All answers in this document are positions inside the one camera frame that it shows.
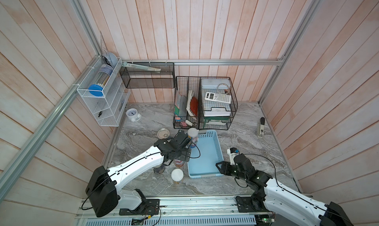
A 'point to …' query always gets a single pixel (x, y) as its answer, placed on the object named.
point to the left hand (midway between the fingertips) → (179, 154)
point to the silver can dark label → (159, 169)
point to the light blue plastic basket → (204, 157)
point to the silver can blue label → (163, 133)
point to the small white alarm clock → (132, 114)
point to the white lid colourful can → (193, 132)
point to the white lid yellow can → (177, 175)
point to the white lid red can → (178, 163)
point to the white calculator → (217, 97)
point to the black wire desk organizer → (204, 102)
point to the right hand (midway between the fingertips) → (218, 164)
